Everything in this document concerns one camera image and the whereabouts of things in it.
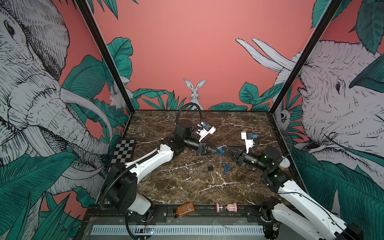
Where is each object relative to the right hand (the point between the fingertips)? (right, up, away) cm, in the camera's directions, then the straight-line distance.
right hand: (222, 150), depth 65 cm
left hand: (-1, -1, 0) cm, 2 cm away
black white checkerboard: (-58, -6, +28) cm, 65 cm away
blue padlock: (-1, 0, 0) cm, 1 cm away
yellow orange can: (+42, -12, +23) cm, 49 cm away
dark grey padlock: (-3, -15, +26) cm, 30 cm away
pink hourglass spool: (+6, -31, +10) cm, 33 cm away
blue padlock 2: (+7, -15, +25) cm, 30 cm away
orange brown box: (-17, -31, +8) cm, 36 cm away
